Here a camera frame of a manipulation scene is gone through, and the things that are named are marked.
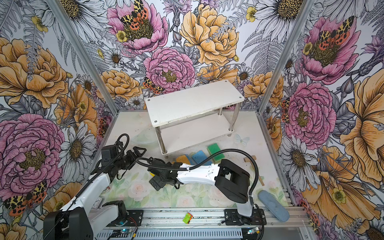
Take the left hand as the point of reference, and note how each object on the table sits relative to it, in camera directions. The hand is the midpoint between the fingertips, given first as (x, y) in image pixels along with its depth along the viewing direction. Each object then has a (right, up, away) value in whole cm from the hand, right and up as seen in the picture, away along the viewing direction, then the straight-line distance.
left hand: (142, 158), depth 86 cm
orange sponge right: (+22, -2, +6) cm, 23 cm away
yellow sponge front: (+12, -2, -22) cm, 25 cm away
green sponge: (+41, +4, +10) cm, 42 cm away
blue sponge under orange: (+26, -2, +9) cm, 27 cm away
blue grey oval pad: (+71, -23, -10) cm, 75 cm away
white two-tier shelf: (+25, +22, -13) cm, 35 cm away
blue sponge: (+32, -1, +9) cm, 34 cm away
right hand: (+12, -11, -4) cm, 17 cm away
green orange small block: (+26, -26, -13) cm, 39 cm away
